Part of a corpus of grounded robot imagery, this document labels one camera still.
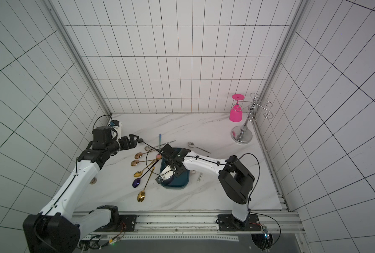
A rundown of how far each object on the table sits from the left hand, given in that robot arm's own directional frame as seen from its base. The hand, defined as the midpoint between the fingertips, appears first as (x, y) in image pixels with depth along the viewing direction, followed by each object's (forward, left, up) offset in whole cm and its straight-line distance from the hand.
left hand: (130, 141), depth 81 cm
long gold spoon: (-22, -6, -19) cm, 30 cm away
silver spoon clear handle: (-14, -37, -18) cm, 43 cm away
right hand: (-7, -19, -13) cm, 24 cm away
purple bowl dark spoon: (-15, -2, -18) cm, 24 cm away
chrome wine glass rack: (+18, -68, -17) cm, 73 cm away
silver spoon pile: (+6, -4, -18) cm, 19 cm away
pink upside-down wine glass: (+25, -61, -4) cm, 66 cm away
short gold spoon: (-10, -2, -18) cm, 21 cm away
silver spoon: (+10, -33, -17) cm, 38 cm away
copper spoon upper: (+2, +1, -19) cm, 19 cm away
